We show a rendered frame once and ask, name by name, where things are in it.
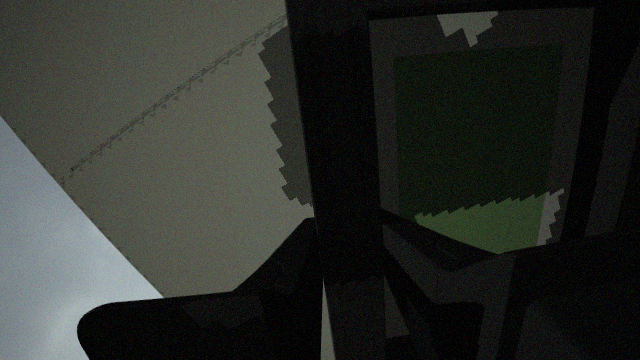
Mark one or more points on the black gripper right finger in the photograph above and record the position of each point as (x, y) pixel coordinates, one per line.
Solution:
(460, 302)

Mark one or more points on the black picture frame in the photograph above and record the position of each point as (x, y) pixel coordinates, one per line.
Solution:
(503, 124)

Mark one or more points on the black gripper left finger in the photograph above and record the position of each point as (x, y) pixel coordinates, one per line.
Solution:
(276, 314)

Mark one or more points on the grey flat rectangular board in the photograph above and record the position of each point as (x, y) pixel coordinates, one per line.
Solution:
(174, 125)

